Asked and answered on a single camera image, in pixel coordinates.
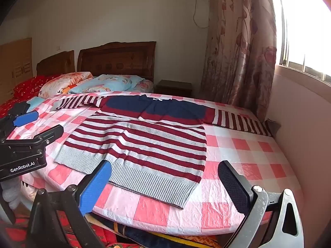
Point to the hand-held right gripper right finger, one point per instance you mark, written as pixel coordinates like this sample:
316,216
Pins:
234,187

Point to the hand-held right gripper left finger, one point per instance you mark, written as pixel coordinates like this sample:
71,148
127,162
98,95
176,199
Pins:
95,186

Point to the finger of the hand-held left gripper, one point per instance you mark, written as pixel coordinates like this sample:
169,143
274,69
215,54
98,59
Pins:
44,134
24,118

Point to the red grey striped sweater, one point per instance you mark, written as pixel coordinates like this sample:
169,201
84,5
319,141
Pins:
144,144

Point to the light blue cloth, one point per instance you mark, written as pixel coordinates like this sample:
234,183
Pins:
34,102

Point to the red patterned blanket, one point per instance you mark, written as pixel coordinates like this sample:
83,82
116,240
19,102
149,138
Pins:
25,86

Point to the pink white checked bed sheet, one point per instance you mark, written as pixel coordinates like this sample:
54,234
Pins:
240,144

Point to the orange floral pillow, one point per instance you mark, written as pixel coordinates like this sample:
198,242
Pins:
60,84

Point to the light wooden panel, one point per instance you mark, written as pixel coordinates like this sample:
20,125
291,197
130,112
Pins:
15,67

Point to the colourful patterned blanket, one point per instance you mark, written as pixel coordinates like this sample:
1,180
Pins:
124,233

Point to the small wooden headboard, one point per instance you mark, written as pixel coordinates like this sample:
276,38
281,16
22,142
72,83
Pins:
55,63

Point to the light blue floral quilt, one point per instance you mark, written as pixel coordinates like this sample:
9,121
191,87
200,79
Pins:
108,82

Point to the large carved wooden headboard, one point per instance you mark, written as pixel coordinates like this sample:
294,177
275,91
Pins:
116,62

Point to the pale floral pillow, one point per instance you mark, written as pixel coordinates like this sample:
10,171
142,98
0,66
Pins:
146,85

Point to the dark wooden nightstand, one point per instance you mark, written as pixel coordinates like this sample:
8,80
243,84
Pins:
174,87

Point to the floral curtain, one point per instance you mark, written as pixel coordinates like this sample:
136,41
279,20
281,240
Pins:
240,49

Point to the window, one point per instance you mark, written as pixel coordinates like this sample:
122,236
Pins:
305,28

